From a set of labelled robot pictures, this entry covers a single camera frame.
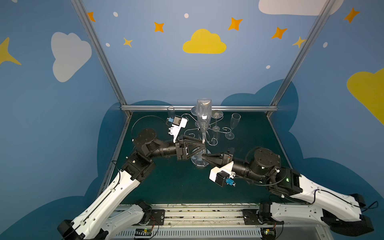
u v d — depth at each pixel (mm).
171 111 931
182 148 478
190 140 553
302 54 862
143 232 727
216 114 780
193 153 486
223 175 393
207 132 733
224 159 453
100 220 380
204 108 515
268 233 733
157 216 749
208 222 735
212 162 476
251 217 747
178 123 493
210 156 499
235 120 950
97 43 805
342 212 401
